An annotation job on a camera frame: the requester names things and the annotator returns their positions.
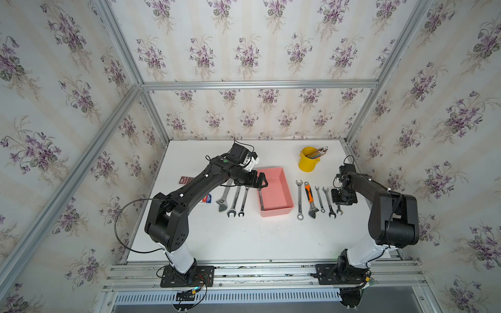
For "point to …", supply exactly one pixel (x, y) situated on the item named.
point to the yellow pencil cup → (305, 163)
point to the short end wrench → (300, 216)
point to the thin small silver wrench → (322, 209)
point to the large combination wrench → (233, 210)
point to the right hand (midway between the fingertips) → (342, 202)
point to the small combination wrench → (242, 212)
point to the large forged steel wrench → (222, 203)
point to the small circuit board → (185, 295)
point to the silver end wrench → (261, 201)
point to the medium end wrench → (331, 212)
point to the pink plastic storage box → (276, 195)
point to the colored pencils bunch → (318, 153)
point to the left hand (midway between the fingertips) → (260, 183)
